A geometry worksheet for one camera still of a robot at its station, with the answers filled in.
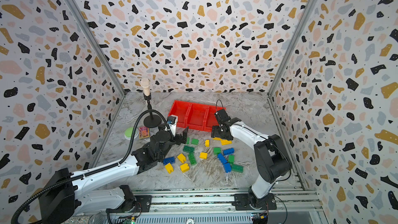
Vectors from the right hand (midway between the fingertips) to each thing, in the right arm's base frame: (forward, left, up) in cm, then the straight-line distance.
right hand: (218, 131), depth 92 cm
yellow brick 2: (-20, +18, -5) cm, 28 cm away
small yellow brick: (-5, +6, -5) cm, 10 cm away
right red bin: (+11, +5, -4) cm, 13 cm away
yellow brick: (-20, +27, -4) cm, 34 cm away
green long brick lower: (-15, +15, -6) cm, 22 cm away
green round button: (+1, +56, -5) cm, 57 cm away
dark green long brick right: (-19, -10, -7) cm, 23 cm away
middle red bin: (+17, +15, -9) cm, 24 cm away
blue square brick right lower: (-19, -5, -6) cm, 21 cm away
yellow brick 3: (-7, +1, +4) cm, 8 cm away
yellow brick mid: (-14, +21, -5) cm, 26 cm away
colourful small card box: (+1, +47, -5) cm, 47 cm away
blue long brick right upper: (-10, -6, -6) cm, 13 cm away
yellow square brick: (-12, +9, -7) cm, 17 cm away
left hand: (-5, +19, +16) cm, 25 cm away
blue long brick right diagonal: (-14, -2, -6) cm, 16 cm away
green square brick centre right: (-9, +1, -7) cm, 11 cm away
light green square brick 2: (-13, +15, +14) cm, 24 cm away
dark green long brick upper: (-9, +18, -5) cm, 21 cm away
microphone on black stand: (+11, +44, -6) cm, 46 cm away
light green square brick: (-3, +14, -8) cm, 16 cm away
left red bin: (+20, +25, -5) cm, 33 cm away
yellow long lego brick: (-4, -4, -7) cm, 9 cm away
